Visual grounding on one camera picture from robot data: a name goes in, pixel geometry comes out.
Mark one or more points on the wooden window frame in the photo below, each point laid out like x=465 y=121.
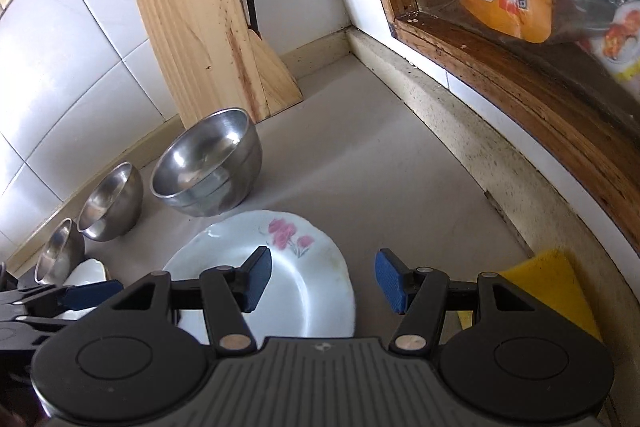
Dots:
x=592 y=146

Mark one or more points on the orange snack packet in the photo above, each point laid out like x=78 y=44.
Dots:
x=528 y=20

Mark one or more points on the steel bowl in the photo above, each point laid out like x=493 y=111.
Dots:
x=210 y=168
x=61 y=254
x=114 y=207

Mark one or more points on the white plate orange rim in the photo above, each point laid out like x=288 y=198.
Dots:
x=88 y=272

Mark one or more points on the yellow sponge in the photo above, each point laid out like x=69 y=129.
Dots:
x=550 y=278

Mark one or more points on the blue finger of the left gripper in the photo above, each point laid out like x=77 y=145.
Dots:
x=90 y=294

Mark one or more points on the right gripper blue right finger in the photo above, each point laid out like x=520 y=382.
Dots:
x=419 y=296

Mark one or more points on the white plate floral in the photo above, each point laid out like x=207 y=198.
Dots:
x=309 y=293

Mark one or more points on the wooden knife block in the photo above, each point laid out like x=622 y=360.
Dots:
x=211 y=60

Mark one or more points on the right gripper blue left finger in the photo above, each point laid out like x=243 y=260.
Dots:
x=228 y=294

